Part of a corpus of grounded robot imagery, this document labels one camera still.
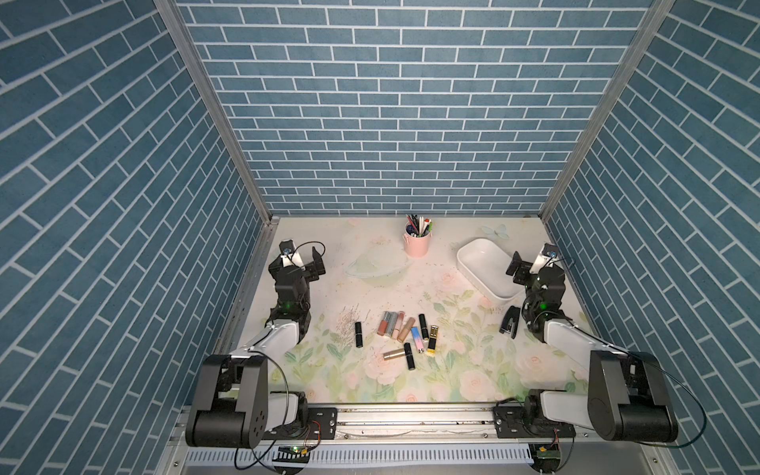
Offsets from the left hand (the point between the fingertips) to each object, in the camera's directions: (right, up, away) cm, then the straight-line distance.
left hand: (307, 249), depth 85 cm
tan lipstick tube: (+29, -24, +4) cm, 38 cm away
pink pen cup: (+33, +1, +20) cm, 39 cm away
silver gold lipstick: (+25, -30, -1) cm, 40 cm away
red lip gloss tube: (+22, -24, +4) cm, 33 cm away
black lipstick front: (+30, -31, -1) cm, 43 cm away
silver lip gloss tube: (+25, -21, +6) cm, 33 cm away
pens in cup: (+34, +8, +20) cm, 40 cm away
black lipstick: (+15, -26, +3) cm, 30 cm away
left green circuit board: (0, -50, -13) cm, 52 cm away
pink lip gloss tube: (+27, -24, +6) cm, 36 cm away
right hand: (+67, -2, +2) cm, 67 cm away
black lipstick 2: (+34, -23, +6) cm, 42 cm away
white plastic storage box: (+60, -6, +25) cm, 65 cm away
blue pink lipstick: (+33, -27, +2) cm, 42 cm away
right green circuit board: (+64, -52, -13) cm, 83 cm away
